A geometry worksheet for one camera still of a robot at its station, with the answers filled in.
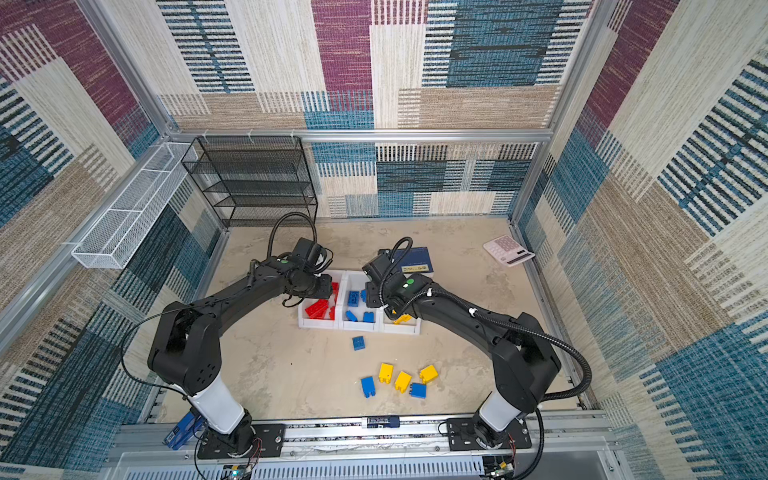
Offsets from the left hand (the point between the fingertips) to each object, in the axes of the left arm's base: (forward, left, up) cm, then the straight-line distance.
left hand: (327, 285), depth 91 cm
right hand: (-6, -16, +4) cm, 18 cm away
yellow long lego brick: (-23, -21, +24) cm, 39 cm away
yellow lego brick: (-24, -17, -7) cm, 30 cm away
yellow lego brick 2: (-26, -22, -7) cm, 35 cm away
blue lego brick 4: (-27, -26, -10) cm, 39 cm away
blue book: (+16, -29, -9) cm, 34 cm away
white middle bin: (+5, -8, -6) cm, 11 cm away
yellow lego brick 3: (-24, -29, -7) cm, 38 cm away
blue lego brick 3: (-26, -13, -9) cm, 30 cm away
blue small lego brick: (-15, -9, -7) cm, 19 cm away
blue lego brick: (0, -7, -7) cm, 10 cm away
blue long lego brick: (-7, -7, -6) cm, 12 cm away
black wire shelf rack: (+39, +30, +9) cm, 50 cm away
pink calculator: (+18, -62, -7) cm, 65 cm away
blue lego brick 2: (-6, -12, -9) cm, 16 cm away
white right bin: (-11, -18, -4) cm, 21 cm away
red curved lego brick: (-6, -1, -6) cm, 9 cm away
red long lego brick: (-6, +3, -5) cm, 8 cm away
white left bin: (-5, +1, -8) cm, 9 cm away
